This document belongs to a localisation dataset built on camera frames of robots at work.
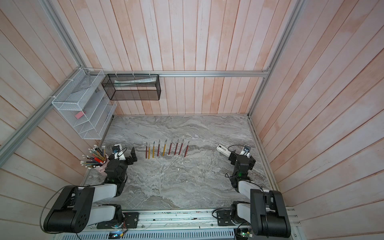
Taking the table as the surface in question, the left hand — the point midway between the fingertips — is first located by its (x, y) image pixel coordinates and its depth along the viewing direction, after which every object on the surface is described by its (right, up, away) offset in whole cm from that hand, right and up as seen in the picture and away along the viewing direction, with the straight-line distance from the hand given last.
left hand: (127, 149), depth 88 cm
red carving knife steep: (+29, 0, +12) cm, 31 cm away
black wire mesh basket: (-4, +43, +18) cm, 47 cm away
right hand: (+71, -1, +1) cm, 71 cm away
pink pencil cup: (-11, -10, -7) cm, 16 cm away
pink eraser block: (-24, +20, -6) cm, 32 cm away
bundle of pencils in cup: (-14, -3, -6) cm, 16 cm away
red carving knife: (+24, -3, +11) cm, 27 cm away
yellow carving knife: (+11, -3, +10) cm, 15 cm away
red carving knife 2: (+32, 0, +13) cm, 35 cm away
